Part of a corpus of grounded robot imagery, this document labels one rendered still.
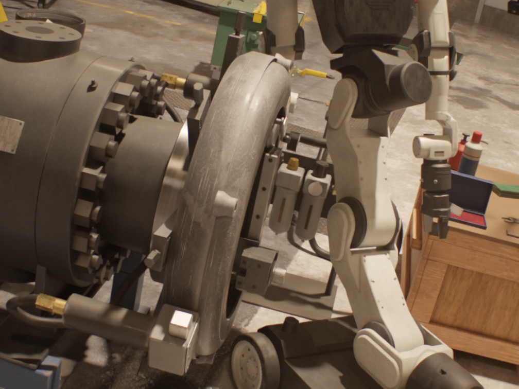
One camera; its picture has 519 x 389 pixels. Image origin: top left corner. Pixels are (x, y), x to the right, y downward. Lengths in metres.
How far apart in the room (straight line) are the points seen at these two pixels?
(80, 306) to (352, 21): 1.01
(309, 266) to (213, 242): 1.58
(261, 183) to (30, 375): 0.72
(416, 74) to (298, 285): 1.17
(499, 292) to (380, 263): 0.63
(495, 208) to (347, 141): 0.87
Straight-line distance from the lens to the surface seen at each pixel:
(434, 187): 2.44
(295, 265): 3.27
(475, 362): 2.98
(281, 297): 3.00
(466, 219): 2.81
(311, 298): 3.04
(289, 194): 2.87
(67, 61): 2.04
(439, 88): 2.42
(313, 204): 2.87
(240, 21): 2.00
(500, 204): 3.08
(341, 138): 2.31
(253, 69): 1.89
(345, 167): 2.34
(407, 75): 2.18
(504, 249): 2.76
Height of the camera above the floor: 1.39
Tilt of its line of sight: 21 degrees down
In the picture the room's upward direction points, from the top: 12 degrees clockwise
